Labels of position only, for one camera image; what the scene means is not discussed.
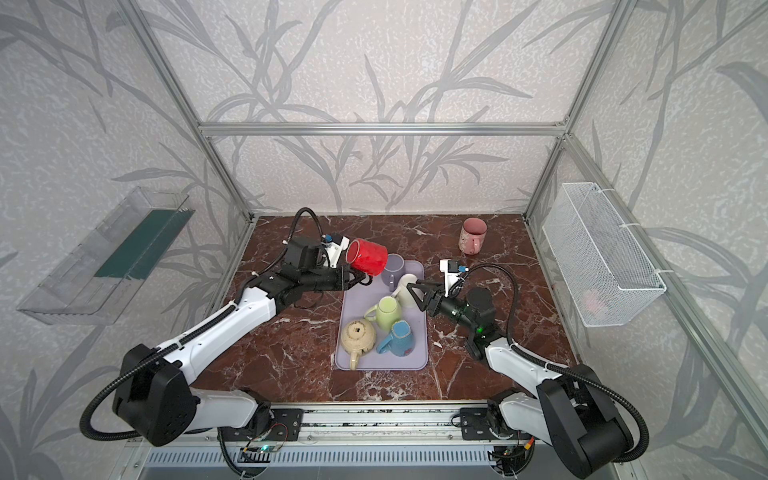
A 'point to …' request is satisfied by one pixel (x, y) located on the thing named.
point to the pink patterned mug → (472, 236)
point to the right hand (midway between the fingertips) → (413, 278)
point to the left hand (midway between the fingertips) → (367, 267)
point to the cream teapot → (357, 338)
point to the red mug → (367, 256)
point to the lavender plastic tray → (383, 330)
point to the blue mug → (401, 341)
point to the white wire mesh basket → (604, 273)
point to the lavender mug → (393, 269)
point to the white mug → (403, 294)
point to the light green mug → (386, 312)
